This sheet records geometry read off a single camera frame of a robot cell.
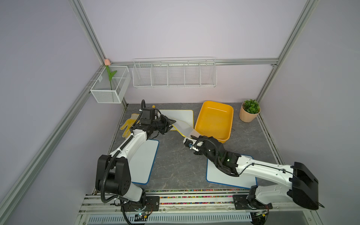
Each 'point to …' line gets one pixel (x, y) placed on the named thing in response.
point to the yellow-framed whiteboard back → (187, 116)
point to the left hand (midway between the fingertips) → (177, 121)
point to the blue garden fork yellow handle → (153, 106)
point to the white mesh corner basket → (111, 84)
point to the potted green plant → (250, 109)
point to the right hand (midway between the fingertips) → (194, 133)
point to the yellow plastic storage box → (215, 120)
